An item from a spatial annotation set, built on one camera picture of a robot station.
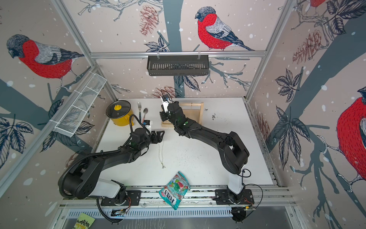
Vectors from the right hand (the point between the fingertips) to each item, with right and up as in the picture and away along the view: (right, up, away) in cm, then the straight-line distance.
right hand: (163, 103), depth 83 cm
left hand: (-2, -16, +7) cm, 18 cm away
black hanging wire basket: (+9, +30, +21) cm, 38 cm away
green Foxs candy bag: (+7, -47, -10) cm, 48 cm away
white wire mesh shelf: (-55, -11, 0) cm, 56 cm away
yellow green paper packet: (-35, -58, -16) cm, 69 cm away
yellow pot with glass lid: (-33, -5, +15) cm, 36 cm away
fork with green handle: (-25, -1, +32) cm, 41 cm away
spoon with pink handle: (-20, -5, +31) cm, 37 cm away
